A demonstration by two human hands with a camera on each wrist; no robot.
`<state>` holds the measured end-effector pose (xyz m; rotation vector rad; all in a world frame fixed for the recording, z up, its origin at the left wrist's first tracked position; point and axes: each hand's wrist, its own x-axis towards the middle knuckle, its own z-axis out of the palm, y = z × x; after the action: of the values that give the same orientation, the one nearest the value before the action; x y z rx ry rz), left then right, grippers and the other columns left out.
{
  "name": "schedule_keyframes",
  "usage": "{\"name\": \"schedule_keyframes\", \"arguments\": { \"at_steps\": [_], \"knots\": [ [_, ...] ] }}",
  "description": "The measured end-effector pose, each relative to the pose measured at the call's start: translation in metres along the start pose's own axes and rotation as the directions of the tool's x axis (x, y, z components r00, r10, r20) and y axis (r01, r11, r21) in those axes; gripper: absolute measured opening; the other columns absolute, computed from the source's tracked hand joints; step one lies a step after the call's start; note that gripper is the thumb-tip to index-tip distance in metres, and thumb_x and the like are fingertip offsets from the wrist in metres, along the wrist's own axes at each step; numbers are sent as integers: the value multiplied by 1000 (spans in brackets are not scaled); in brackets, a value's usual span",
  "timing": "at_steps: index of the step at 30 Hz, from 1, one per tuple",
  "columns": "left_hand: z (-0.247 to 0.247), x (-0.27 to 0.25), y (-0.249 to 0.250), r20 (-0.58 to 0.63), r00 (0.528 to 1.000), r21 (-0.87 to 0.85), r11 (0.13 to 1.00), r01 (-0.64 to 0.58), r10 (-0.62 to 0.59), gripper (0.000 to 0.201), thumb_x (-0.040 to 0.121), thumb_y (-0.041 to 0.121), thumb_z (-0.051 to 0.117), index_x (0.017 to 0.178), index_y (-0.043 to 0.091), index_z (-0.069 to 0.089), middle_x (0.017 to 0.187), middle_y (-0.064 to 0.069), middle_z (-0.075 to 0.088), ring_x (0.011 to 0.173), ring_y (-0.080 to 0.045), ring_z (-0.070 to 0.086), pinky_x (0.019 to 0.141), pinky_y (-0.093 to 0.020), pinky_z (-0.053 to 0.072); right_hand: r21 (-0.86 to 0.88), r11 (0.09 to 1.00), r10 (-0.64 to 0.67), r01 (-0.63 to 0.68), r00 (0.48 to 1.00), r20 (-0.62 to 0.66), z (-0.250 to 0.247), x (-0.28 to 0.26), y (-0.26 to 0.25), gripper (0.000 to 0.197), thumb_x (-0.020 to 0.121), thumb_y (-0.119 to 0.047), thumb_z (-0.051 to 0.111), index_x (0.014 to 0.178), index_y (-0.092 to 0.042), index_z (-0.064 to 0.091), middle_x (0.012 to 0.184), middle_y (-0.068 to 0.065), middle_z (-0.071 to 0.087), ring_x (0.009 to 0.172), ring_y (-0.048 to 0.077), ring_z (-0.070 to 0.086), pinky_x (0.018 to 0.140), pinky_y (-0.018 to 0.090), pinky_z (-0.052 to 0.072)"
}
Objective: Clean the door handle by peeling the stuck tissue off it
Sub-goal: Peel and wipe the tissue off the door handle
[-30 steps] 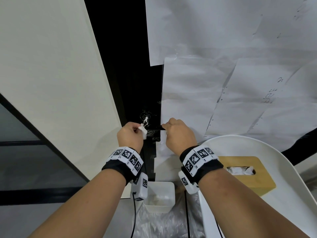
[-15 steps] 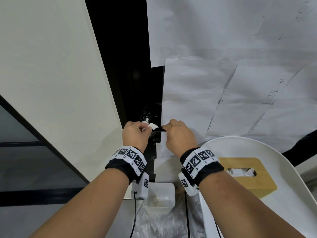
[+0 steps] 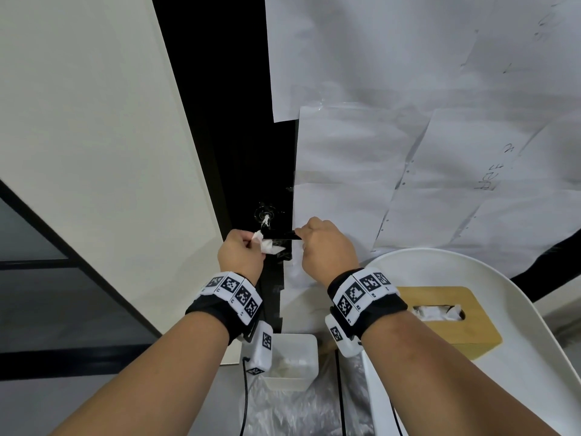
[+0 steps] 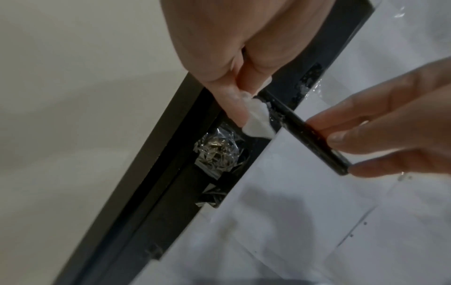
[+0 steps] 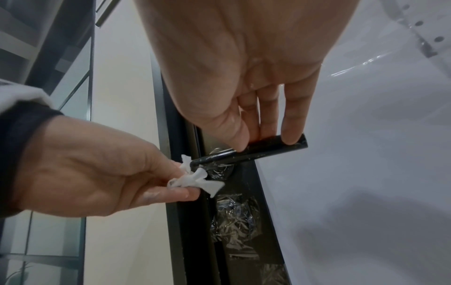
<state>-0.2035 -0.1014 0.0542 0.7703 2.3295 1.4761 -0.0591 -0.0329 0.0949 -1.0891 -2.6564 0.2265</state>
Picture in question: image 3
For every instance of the wooden tissue box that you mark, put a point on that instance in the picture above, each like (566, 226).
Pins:
(476, 336)

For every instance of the white paper sheets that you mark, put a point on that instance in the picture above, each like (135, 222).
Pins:
(386, 54)

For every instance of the person's right hand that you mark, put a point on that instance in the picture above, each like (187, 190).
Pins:
(329, 254)

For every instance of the white tissue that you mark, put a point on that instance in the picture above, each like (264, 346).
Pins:
(435, 313)
(271, 247)

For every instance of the person's left hand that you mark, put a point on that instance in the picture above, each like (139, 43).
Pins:
(240, 256)

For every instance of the person's right forearm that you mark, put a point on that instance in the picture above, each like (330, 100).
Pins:
(445, 381)

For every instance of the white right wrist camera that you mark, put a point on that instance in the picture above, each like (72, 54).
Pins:
(342, 340)

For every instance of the black right wristband with markers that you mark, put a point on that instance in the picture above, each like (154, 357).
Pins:
(376, 308)

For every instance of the black wristband with markers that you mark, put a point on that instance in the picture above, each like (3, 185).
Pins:
(376, 308)
(218, 308)

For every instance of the white plastic chair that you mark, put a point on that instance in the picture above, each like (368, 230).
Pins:
(522, 395)

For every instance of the black framed glass partition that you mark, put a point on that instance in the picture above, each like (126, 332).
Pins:
(45, 358)

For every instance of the black left wristband with markers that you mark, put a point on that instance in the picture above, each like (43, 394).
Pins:
(218, 308)

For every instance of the clear plastic sheet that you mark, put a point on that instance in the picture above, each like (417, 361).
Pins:
(295, 413)

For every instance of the person's left forearm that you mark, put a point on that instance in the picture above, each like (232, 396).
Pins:
(145, 381)

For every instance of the white plastic bin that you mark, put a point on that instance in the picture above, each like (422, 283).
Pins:
(295, 381)

